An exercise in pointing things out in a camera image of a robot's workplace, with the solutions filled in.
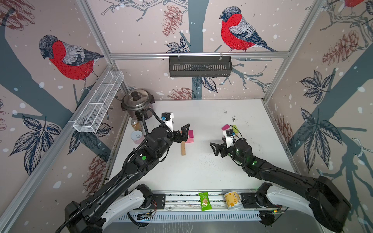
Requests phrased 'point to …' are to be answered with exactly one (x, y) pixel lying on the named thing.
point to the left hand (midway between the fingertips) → (183, 121)
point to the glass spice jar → (136, 125)
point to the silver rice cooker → (136, 101)
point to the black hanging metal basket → (200, 66)
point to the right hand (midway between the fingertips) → (217, 139)
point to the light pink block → (190, 141)
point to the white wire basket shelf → (89, 119)
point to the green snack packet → (205, 201)
